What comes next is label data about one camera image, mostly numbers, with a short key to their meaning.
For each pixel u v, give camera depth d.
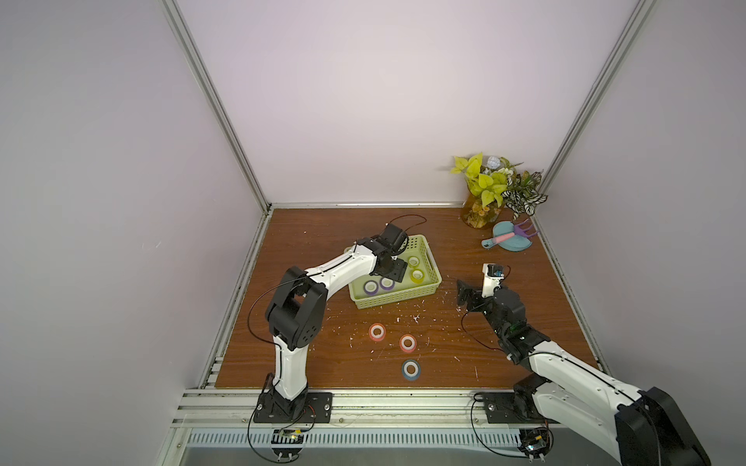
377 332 0.85
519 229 1.11
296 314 0.49
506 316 0.63
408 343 0.83
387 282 0.95
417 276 0.98
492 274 0.72
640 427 0.40
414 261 1.01
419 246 1.03
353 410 0.74
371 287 0.95
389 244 0.73
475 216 1.10
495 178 0.95
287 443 0.72
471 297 0.76
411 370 0.79
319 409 0.73
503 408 0.72
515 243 1.09
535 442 0.70
